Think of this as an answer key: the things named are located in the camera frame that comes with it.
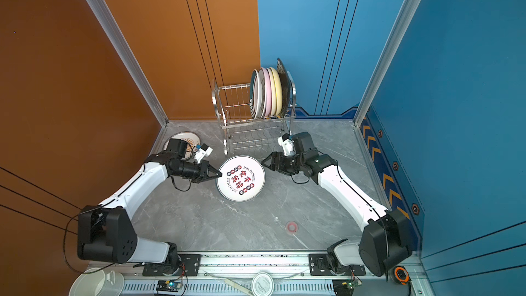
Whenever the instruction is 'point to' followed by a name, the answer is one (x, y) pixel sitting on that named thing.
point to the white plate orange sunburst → (192, 138)
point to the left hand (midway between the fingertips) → (220, 173)
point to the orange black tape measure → (401, 275)
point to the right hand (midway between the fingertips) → (265, 165)
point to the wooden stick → (245, 290)
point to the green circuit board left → (168, 286)
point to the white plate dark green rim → (254, 92)
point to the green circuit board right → (345, 287)
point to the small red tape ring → (295, 226)
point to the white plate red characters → (242, 178)
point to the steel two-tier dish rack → (242, 133)
